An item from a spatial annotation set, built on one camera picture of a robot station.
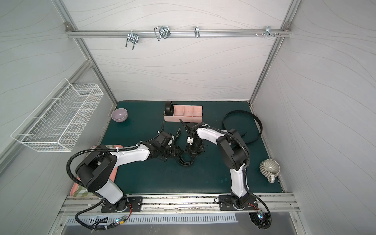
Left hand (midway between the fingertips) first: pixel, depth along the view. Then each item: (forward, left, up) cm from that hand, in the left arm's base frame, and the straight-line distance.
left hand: (179, 154), depth 88 cm
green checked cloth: (-22, +50, -1) cm, 54 cm away
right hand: (0, -8, -3) cm, 8 cm away
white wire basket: (+1, +57, +28) cm, 63 cm away
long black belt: (+30, +9, +8) cm, 32 cm away
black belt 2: (+39, -48, -3) cm, 62 cm away
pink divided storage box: (+37, -6, -4) cm, 37 cm away
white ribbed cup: (-7, -54, -3) cm, 54 cm away
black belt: (-3, 0, 0) cm, 3 cm away
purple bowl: (+30, +48, +1) cm, 56 cm away
